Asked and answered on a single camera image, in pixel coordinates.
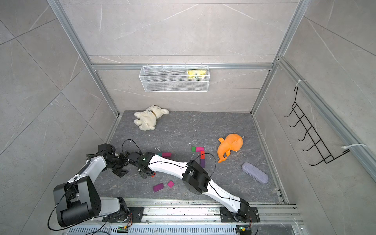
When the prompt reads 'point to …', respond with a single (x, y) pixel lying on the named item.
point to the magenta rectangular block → (199, 149)
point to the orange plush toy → (232, 142)
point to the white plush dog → (147, 119)
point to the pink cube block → (171, 184)
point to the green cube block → (193, 149)
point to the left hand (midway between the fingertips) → (133, 160)
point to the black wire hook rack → (325, 154)
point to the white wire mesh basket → (175, 79)
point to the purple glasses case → (255, 172)
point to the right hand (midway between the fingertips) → (148, 171)
